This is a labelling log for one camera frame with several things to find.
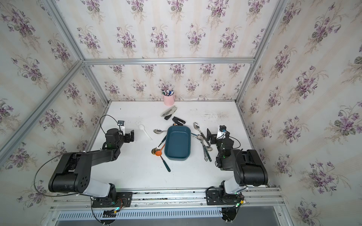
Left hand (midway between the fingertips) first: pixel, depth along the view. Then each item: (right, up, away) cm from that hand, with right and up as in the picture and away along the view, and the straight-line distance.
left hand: (128, 130), depth 93 cm
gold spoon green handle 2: (+26, -21, -7) cm, 34 cm away
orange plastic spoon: (+21, -15, -3) cm, 26 cm away
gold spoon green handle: (+18, -13, -3) cm, 23 cm away
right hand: (+60, +1, -4) cm, 60 cm away
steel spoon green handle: (+53, -15, -3) cm, 55 cm away
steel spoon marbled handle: (+48, +1, +9) cm, 49 cm away
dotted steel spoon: (+54, -12, -3) cm, 56 cm away
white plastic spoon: (+6, +1, +11) cm, 13 cm away
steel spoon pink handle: (+20, -1, +5) cm, 20 cm away
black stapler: (+34, +5, +11) cm, 36 cm away
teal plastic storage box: (+34, -9, +1) cm, 35 cm away
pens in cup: (+24, +30, +21) cm, 44 cm away
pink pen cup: (+26, +22, +24) cm, 42 cm away
